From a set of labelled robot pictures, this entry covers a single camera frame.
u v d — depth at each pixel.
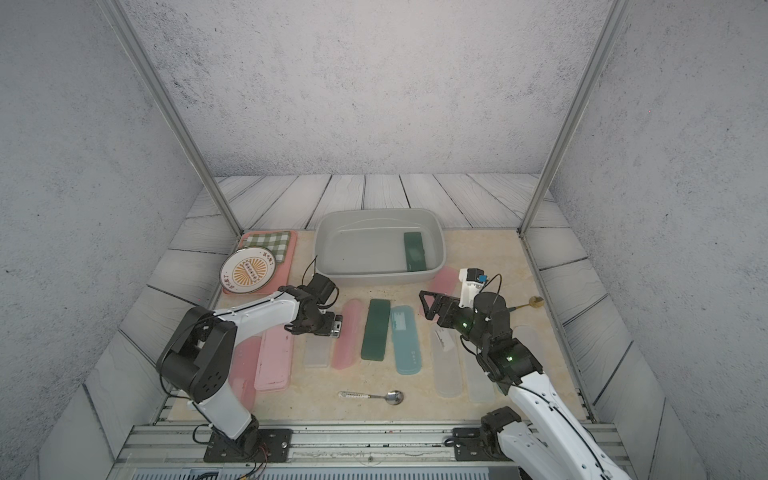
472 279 0.65
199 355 0.47
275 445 0.73
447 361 0.87
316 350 0.88
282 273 1.08
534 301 0.96
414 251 1.12
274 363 0.84
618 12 0.70
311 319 0.72
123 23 0.71
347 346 0.89
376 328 0.94
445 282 1.04
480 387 0.81
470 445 0.73
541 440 0.45
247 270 1.08
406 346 0.90
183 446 0.75
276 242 1.18
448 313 0.65
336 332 0.85
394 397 0.80
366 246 1.14
